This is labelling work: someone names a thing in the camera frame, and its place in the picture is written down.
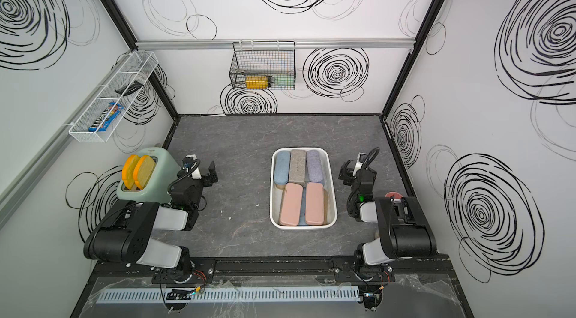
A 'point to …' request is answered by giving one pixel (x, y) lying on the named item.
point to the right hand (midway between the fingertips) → (360, 165)
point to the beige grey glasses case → (298, 163)
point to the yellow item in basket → (256, 82)
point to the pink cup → (395, 194)
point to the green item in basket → (283, 82)
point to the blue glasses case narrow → (282, 160)
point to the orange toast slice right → (142, 171)
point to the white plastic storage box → (274, 194)
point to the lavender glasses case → (315, 167)
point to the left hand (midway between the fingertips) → (200, 163)
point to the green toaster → (157, 188)
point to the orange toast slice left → (128, 170)
